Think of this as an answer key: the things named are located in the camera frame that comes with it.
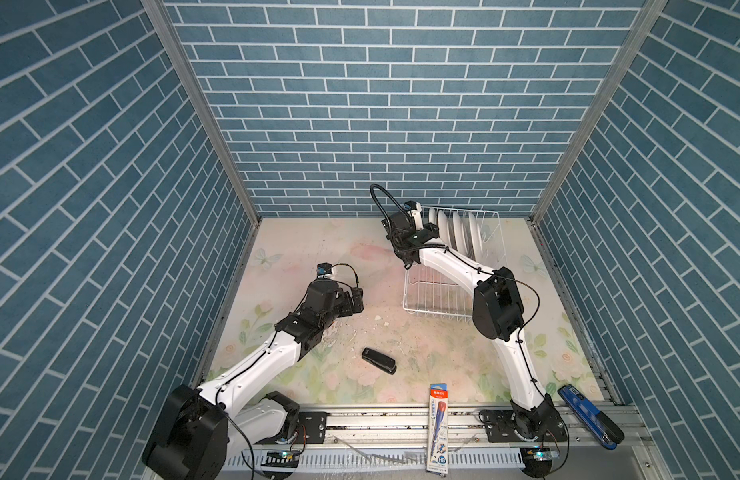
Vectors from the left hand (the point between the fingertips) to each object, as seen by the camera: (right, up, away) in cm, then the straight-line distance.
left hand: (352, 292), depth 85 cm
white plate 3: (+40, +18, +13) cm, 46 cm away
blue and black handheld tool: (+63, -30, -12) cm, 71 cm away
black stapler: (+8, -19, -2) cm, 20 cm away
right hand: (+24, +19, +11) cm, 33 cm away
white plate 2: (+29, +19, +14) cm, 38 cm away
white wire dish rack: (+24, -1, +13) cm, 27 cm away
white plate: (+25, +23, +12) cm, 36 cm away
